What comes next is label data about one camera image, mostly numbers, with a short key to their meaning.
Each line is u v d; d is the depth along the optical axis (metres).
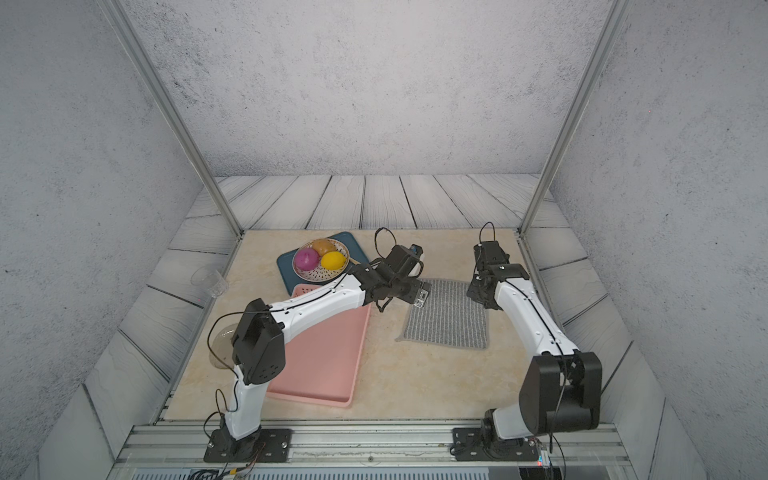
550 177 1.04
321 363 0.90
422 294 0.77
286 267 1.08
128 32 0.73
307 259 1.04
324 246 1.11
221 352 0.89
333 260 1.07
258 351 0.50
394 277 0.66
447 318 0.96
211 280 1.03
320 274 1.07
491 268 0.60
